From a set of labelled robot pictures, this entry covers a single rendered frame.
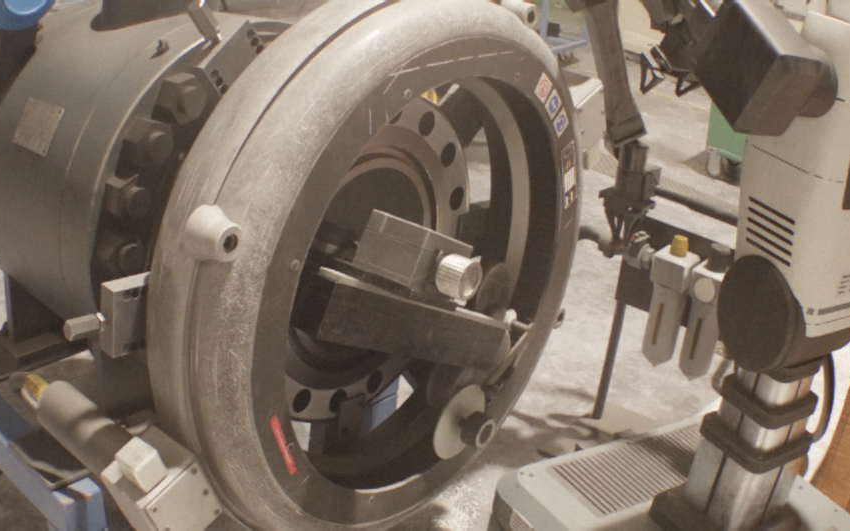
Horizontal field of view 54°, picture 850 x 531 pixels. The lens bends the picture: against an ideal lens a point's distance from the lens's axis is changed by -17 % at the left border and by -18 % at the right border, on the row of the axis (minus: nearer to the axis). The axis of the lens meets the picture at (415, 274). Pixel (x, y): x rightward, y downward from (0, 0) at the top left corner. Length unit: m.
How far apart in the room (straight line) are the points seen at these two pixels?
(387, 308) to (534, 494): 0.48
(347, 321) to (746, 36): 0.53
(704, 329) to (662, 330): 0.10
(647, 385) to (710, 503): 1.05
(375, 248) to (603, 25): 0.66
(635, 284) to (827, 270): 0.93
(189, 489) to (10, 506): 0.80
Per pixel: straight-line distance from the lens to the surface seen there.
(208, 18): 0.98
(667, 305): 1.92
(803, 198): 1.13
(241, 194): 0.93
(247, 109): 0.95
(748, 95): 0.98
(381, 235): 1.04
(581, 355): 2.49
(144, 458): 0.99
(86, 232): 1.26
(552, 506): 1.43
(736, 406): 1.31
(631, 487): 1.50
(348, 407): 1.35
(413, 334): 1.14
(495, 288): 1.40
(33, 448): 1.47
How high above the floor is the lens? 1.07
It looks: 22 degrees down
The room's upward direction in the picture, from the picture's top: 6 degrees clockwise
